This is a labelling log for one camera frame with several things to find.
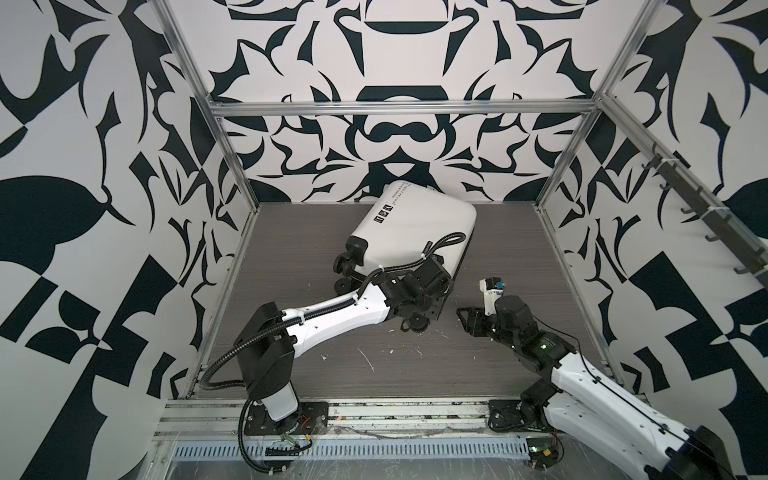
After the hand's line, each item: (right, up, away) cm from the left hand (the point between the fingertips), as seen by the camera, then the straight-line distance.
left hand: (439, 295), depth 78 cm
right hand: (+7, -5, +4) cm, 9 cm away
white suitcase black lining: (-6, +20, +16) cm, 26 cm away
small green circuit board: (+23, -35, -7) cm, 43 cm away
